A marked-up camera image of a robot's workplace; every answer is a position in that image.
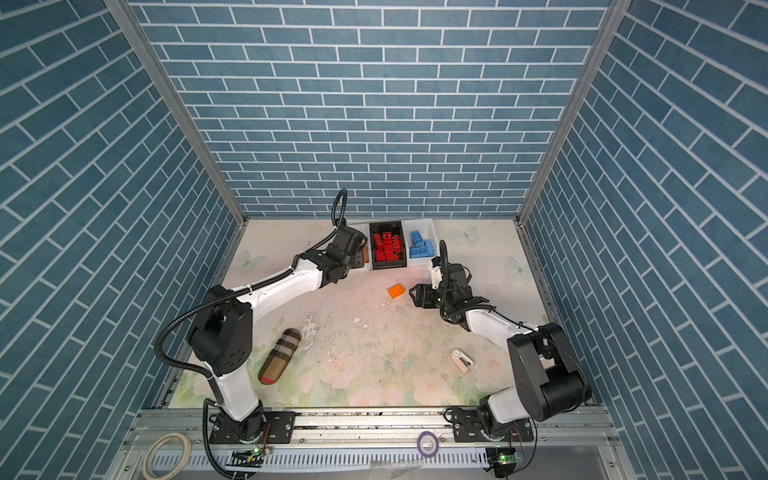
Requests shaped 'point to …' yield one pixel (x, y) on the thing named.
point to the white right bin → (427, 230)
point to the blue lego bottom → (429, 248)
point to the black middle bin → (395, 228)
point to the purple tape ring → (425, 455)
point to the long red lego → (388, 241)
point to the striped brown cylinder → (280, 356)
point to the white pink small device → (461, 360)
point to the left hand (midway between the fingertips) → (362, 253)
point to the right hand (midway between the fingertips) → (421, 292)
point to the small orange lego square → (396, 290)
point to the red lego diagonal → (397, 244)
